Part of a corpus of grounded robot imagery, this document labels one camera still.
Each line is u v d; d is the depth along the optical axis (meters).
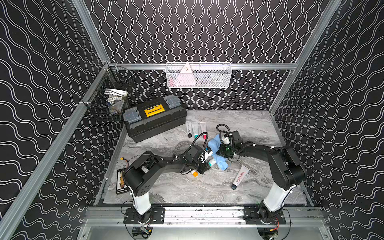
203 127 1.10
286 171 0.48
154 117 0.95
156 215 0.74
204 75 1.26
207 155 0.82
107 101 0.84
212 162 0.90
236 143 0.78
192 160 0.73
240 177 0.86
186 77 0.90
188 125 1.10
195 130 1.07
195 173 0.86
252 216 0.74
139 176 0.48
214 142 0.98
